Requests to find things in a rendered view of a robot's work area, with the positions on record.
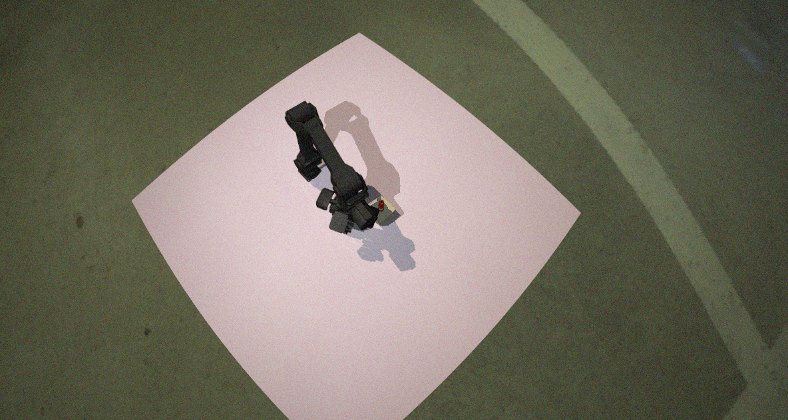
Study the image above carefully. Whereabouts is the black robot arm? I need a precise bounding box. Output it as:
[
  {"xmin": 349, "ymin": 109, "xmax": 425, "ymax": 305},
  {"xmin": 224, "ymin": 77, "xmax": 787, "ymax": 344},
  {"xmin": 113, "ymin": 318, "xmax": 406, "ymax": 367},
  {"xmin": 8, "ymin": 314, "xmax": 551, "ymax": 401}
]
[{"xmin": 285, "ymin": 101, "xmax": 378, "ymax": 234}]

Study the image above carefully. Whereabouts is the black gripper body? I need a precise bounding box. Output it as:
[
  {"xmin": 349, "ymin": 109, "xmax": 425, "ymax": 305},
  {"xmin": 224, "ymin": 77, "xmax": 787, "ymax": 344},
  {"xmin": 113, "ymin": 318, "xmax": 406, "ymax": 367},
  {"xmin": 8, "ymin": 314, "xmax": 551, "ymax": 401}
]
[{"xmin": 316, "ymin": 188, "xmax": 379, "ymax": 216}]

